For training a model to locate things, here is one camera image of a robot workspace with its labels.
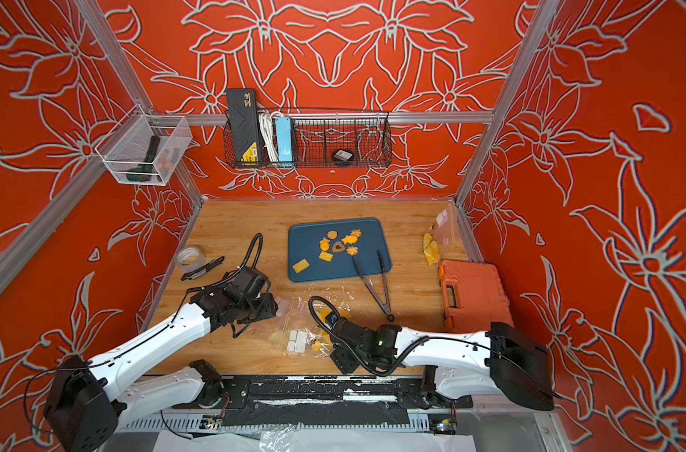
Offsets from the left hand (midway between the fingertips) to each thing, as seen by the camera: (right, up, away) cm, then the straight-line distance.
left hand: (274, 306), depth 82 cm
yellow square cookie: (+5, +10, +16) cm, 20 cm away
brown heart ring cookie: (+19, +16, +21) cm, 33 cm away
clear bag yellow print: (+8, -7, 0) cm, 10 cm away
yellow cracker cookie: (+14, +13, +19) cm, 27 cm away
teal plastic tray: (+5, +17, +29) cm, 34 cm away
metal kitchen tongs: (+34, -2, +6) cm, 35 cm away
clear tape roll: (-36, +12, +19) cm, 42 cm away
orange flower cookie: (+24, +15, +19) cm, 34 cm away
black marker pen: (-31, +7, +13) cm, 35 cm away
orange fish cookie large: (+23, +19, +22) cm, 37 cm away
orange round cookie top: (+16, +21, +24) cm, 36 cm away
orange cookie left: (+13, +17, +22) cm, 31 cm away
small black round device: (+21, +49, +14) cm, 55 cm away
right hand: (+18, -12, -4) cm, 23 cm away
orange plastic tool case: (+61, +2, +4) cm, 61 cm away
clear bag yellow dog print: (+54, +19, +15) cm, 60 cm away
